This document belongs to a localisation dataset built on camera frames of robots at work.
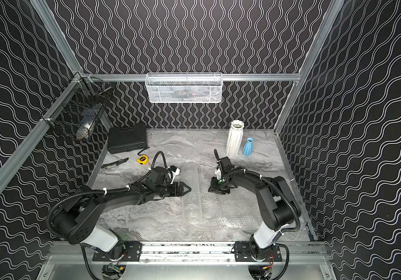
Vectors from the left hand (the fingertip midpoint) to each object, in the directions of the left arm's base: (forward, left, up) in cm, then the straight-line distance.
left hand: (186, 188), depth 86 cm
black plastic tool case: (+31, +41, -2) cm, 51 cm away
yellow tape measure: (+19, +29, -5) cm, 35 cm away
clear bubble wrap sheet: (-7, -27, -6) cm, 28 cm away
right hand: (+3, -13, -6) cm, 14 cm away
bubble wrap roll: (-8, -4, +1) cm, 9 cm away
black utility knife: (+15, +46, -6) cm, 49 cm away
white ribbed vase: (+27, -24, +9) cm, 37 cm away
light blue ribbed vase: (+27, -33, +1) cm, 43 cm away
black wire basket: (+29, +62, +18) cm, 71 cm away
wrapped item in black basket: (+37, +63, +10) cm, 73 cm away
